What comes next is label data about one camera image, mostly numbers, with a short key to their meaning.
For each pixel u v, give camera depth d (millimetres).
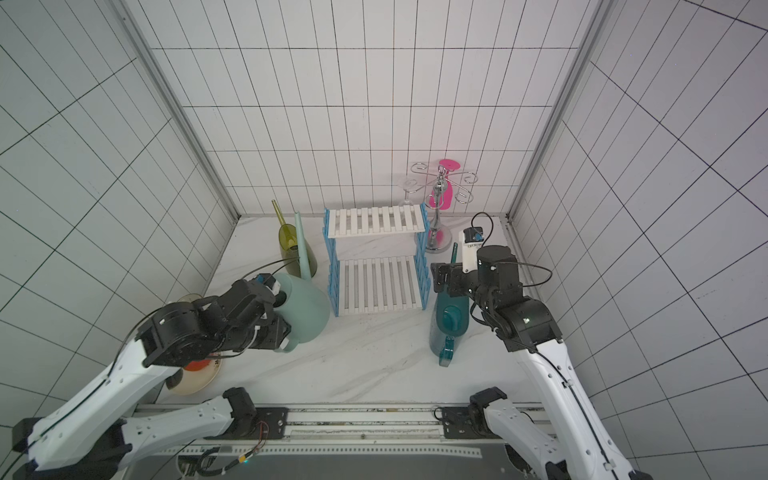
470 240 569
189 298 822
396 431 726
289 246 992
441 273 598
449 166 994
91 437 386
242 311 458
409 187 899
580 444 371
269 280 584
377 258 1039
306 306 696
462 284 588
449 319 881
